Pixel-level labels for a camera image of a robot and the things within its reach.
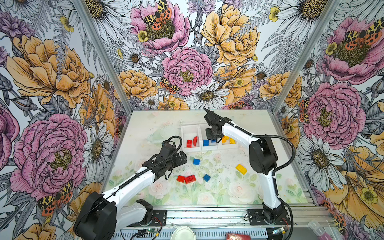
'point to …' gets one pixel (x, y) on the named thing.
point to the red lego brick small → (180, 179)
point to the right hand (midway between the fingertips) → (212, 138)
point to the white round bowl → (183, 233)
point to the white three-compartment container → (188, 131)
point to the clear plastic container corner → (317, 228)
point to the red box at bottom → (237, 236)
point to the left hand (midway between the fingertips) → (179, 162)
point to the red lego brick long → (195, 140)
